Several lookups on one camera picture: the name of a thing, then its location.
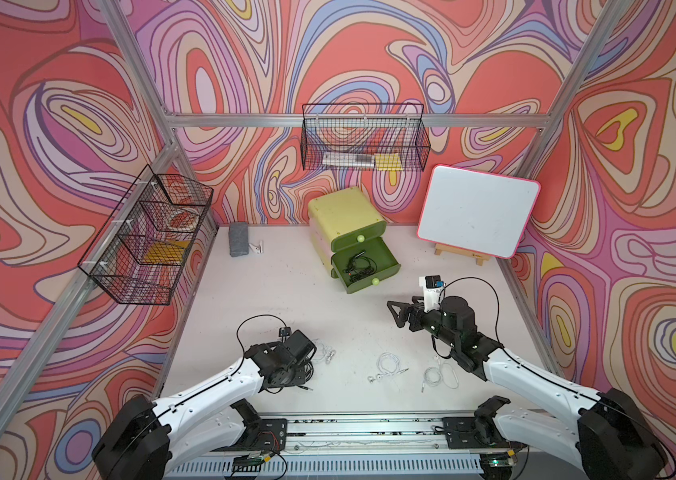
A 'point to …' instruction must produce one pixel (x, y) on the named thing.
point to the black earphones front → (309, 371)
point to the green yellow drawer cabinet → (346, 230)
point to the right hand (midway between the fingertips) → (402, 308)
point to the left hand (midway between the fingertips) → (300, 376)
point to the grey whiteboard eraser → (238, 235)
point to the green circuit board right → (496, 459)
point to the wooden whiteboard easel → (480, 258)
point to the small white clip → (256, 249)
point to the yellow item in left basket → (166, 252)
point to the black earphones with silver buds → (358, 273)
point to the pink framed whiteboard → (476, 210)
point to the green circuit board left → (247, 463)
